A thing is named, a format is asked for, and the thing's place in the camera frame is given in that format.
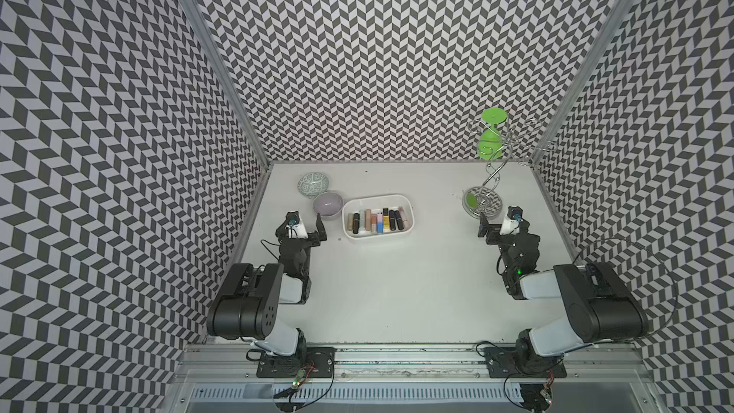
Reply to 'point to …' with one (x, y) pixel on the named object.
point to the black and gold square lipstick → (386, 220)
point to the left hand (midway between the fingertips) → (304, 216)
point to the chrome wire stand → (483, 198)
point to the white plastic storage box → (377, 204)
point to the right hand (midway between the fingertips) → (496, 216)
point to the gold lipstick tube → (350, 221)
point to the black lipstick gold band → (356, 223)
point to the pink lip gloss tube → (403, 217)
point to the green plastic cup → (490, 140)
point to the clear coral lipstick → (374, 224)
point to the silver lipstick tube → (361, 219)
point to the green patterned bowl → (313, 184)
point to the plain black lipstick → (392, 217)
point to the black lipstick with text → (399, 220)
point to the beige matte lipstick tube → (368, 219)
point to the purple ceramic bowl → (328, 205)
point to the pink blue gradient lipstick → (379, 223)
